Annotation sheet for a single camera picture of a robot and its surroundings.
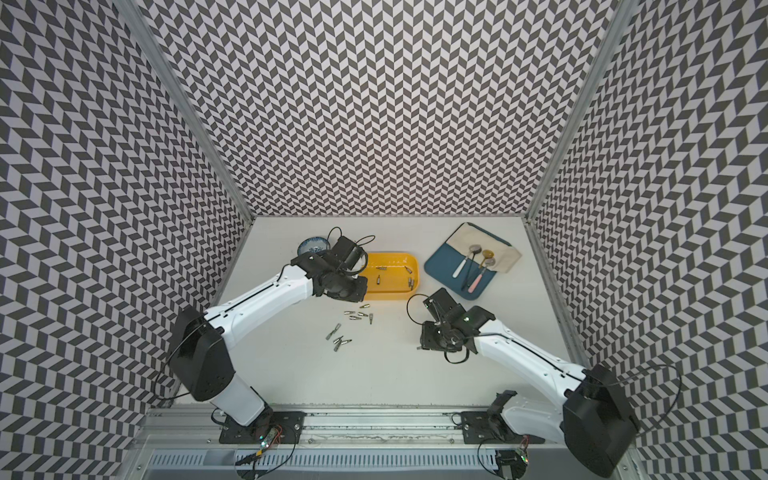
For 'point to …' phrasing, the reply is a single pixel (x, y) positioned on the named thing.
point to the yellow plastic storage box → (392, 276)
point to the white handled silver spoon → (457, 272)
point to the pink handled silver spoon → (488, 263)
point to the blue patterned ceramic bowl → (312, 245)
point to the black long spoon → (473, 249)
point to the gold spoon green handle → (487, 254)
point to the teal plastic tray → (443, 264)
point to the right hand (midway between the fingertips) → (429, 347)
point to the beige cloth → (468, 235)
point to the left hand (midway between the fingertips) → (361, 297)
